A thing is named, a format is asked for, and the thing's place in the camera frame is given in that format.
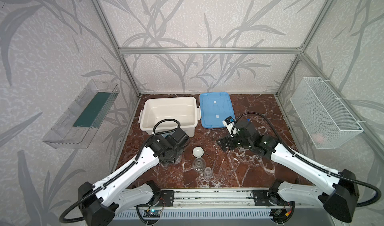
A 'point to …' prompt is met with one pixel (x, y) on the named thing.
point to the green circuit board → (152, 213)
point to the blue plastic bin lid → (215, 107)
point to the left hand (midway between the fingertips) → (181, 149)
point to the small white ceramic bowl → (198, 151)
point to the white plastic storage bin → (184, 109)
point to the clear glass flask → (199, 164)
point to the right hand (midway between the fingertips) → (222, 133)
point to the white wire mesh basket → (329, 123)
